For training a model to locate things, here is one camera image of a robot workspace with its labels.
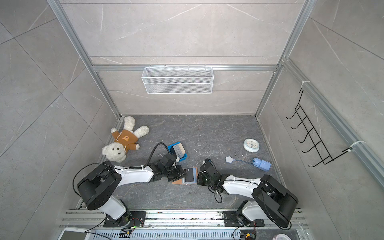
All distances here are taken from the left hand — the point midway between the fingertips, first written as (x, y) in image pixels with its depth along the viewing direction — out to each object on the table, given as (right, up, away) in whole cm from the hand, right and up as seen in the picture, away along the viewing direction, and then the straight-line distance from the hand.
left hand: (188, 172), depth 86 cm
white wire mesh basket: (-8, +59, +14) cm, 61 cm away
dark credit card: (+1, -4, +1) cm, 4 cm away
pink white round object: (+44, -24, -19) cm, 54 cm away
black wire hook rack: (+59, +28, -15) cm, 67 cm away
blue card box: (-11, +11, +9) cm, 18 cm away
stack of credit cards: (-6, +12, +8) cm, 16 cm away
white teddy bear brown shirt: (-41, +18, +9) cm, 46 cm away
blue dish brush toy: (+42, +5, +3) cm, 42 cm away
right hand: (+5, -4, +1) cm, 6 cm away
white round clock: (+42, +15, +12) cm, 46 cm away
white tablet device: (-49, -22, -20) cm, 58 cm away
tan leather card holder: (-3, -5, -1) cm, 6 cm away
